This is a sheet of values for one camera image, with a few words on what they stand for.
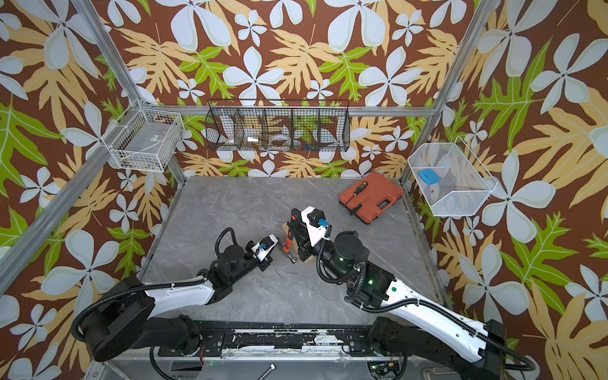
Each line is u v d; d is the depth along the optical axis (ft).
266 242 2.25
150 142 2.78
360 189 3.54
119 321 1.40
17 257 1.64
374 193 3.56
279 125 3.18
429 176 2.82
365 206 3.42
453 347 1.39
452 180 2.75
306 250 1.76
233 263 2.08
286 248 2.43
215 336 2.47
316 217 1.61
